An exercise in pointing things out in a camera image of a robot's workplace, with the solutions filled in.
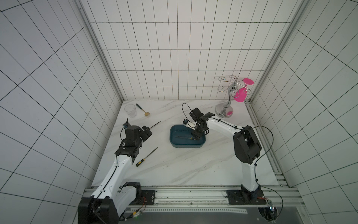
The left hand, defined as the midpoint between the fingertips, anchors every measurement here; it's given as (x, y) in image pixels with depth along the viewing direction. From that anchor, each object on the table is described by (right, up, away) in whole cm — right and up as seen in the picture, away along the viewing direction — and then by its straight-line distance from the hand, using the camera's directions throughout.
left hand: (144, 134), depth 85 cm
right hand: (+31, 0, +11) cm, 33 cm away
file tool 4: (+3, +4, +19) cm, 20 cm away
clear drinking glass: (-17, +16, +23) cm, 33 cm away
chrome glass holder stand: (+60, +30, +7) cm, 67 cm away
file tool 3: (-1, -17, +1) cm, 17 cm away
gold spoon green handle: (-6, +12, +26) cm, 30 cm away
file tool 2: (+33, -5, +10) cm, 35 cm away
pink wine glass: (+67, +27, +13) cm, 73 cm away
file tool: (+27, -4, +9) cm, 29 cm away
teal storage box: (+25, +2, +3) cm, 25 cm away
